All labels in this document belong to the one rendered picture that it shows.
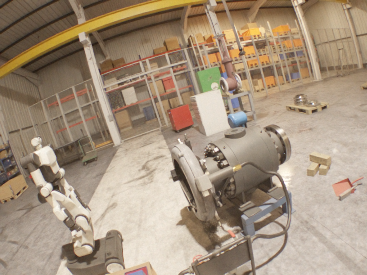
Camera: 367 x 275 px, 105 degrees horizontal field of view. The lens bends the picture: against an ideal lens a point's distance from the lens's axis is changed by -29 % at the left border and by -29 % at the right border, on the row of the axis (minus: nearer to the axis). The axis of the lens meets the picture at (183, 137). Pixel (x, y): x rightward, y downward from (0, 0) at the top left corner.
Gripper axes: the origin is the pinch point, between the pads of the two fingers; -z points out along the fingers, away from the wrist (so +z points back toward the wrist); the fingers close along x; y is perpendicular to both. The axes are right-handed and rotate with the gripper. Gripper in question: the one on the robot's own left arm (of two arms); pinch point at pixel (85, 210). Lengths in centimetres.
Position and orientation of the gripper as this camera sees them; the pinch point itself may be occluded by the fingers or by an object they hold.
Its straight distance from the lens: 231.5
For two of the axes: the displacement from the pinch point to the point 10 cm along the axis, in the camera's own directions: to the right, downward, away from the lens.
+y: -3.0, -1.4, 9.4
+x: 8.3, -5.2, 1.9
